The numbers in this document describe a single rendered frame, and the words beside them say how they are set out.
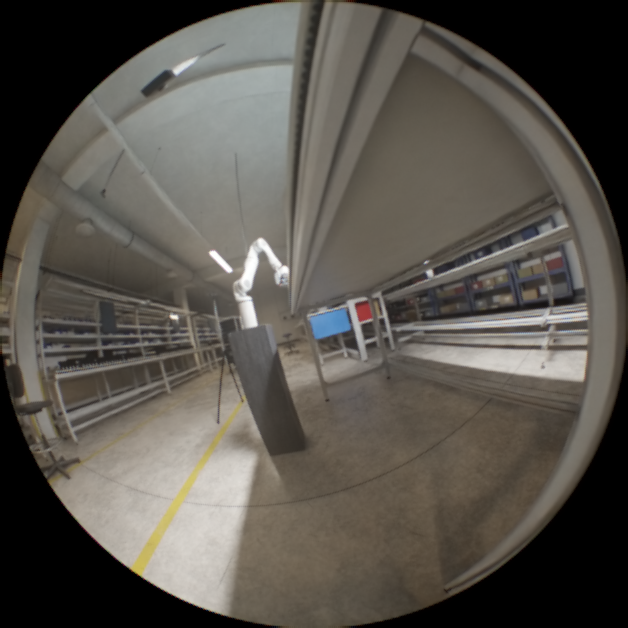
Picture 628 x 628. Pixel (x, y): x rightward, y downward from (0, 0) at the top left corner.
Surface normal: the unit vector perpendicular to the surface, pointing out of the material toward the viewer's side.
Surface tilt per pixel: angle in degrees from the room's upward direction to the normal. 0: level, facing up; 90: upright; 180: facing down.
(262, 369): 90
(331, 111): 180
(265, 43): 180
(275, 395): 90
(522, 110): 90
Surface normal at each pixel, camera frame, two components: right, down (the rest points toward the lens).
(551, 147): -0.96, 0.25
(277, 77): 0.25, 0.97
